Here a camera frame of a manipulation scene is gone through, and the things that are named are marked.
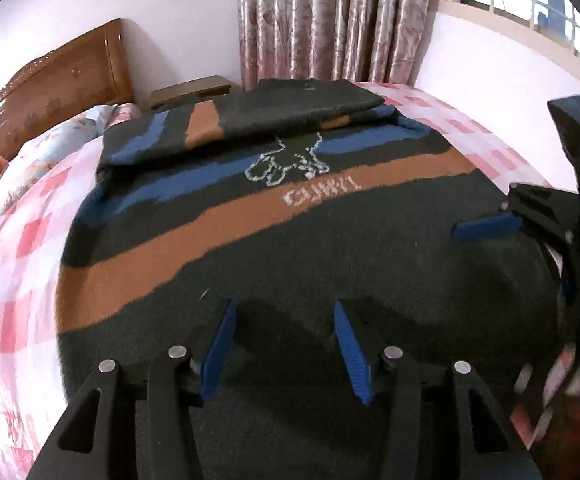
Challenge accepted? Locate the dark striped knit sweater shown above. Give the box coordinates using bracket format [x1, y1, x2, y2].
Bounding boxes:
[56, 80, 562, 479]

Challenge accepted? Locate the pink checkered bed sheet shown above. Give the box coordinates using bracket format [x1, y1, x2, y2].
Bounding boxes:
[0, 80, 579, 480]

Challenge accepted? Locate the floral pink curtain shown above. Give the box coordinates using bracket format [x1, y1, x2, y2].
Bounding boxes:
[238, 0, 430, 90]

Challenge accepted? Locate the light blue floral pillow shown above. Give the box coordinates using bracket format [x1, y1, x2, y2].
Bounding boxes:
[0, 105, 117, 217]

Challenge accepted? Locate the wooden nightstand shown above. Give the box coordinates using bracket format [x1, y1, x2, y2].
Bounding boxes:
[149, 75, 232, 110]

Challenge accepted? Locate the carved wooden headboard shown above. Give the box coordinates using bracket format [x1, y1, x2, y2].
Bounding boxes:
[0, 18, 134, 160]

